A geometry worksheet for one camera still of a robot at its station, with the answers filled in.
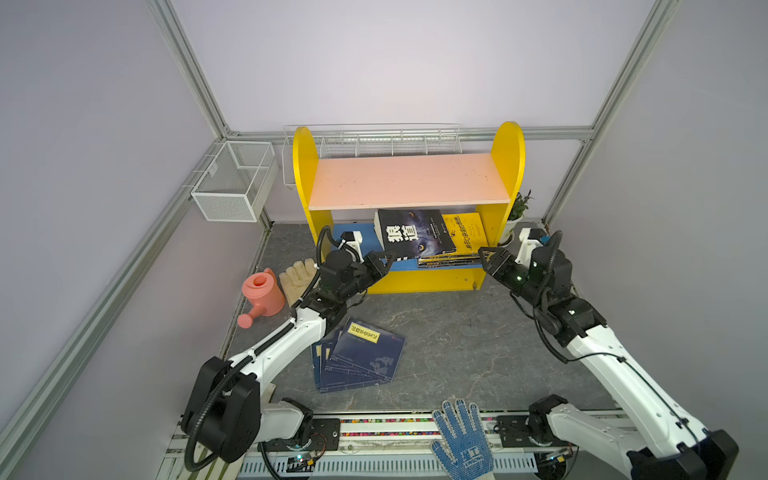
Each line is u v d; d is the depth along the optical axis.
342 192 0.73
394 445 0.73
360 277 0.69
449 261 0.89
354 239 0.73
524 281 0.60
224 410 0.41
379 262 0.72
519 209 1.02
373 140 0.94
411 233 0.82
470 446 0.72
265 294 0.87
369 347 0.86
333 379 0.81
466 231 0.89
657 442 0.40
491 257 0.67
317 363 0.83
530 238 0.65
